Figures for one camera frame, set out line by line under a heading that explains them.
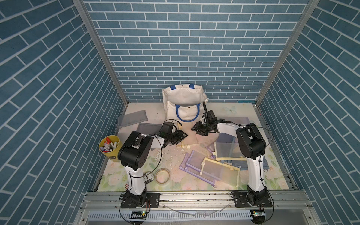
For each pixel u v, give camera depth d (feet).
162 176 2.69
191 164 2.84
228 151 2.97
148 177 2.58
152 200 2.41
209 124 2.70
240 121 3.48
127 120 3.62
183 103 3.71
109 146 2.67
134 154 1.67
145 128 3.55
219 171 2.77
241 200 2.42
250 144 1.85
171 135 2.78
